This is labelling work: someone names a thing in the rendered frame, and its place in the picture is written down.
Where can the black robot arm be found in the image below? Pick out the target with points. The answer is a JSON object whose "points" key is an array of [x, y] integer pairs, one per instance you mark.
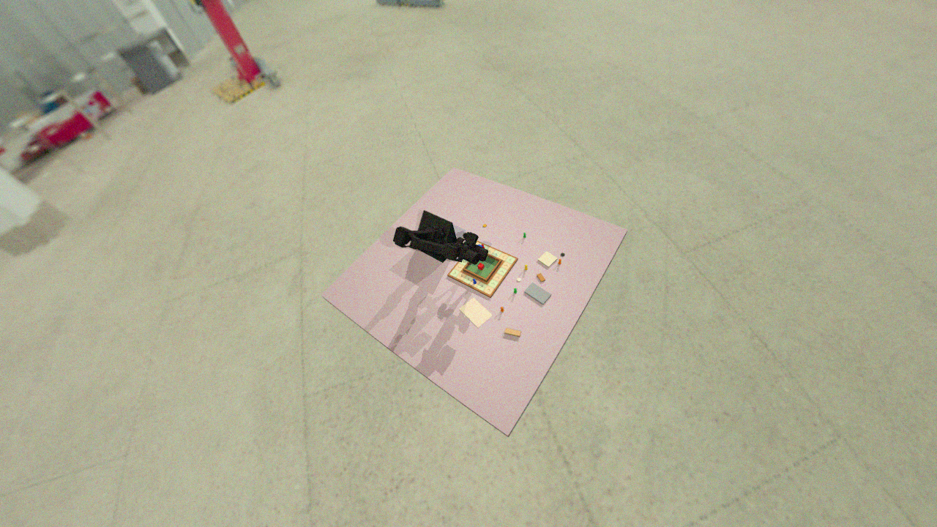
{"points": [[426, 240]]}

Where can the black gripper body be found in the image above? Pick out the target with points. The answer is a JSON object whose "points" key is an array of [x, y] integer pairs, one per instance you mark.
{"points": [[482, 251]]}

